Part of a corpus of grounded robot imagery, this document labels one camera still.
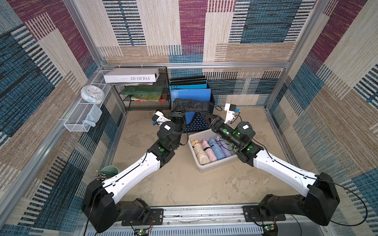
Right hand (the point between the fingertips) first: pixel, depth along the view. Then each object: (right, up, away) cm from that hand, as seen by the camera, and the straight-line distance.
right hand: (203, 114), depth 66 cm
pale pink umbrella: (+4, -20, +21) cm, 29 cm away
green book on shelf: (-38, +18, +35) cm, 55 cm away
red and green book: (-34, +13, +33) cm, 49 cm away
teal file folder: (-6, +19, +25) cm, 32 cm away
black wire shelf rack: (-54, +10, +55) cm, 78 cm away
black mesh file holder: (-3, -3, +31) cm, 31 cm away
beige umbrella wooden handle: (0, -22, +17) cm, 27 cm away
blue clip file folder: (+1, +13, +26) cm, 29 cm away
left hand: (-9, +5, 0) cm, 11 cm away
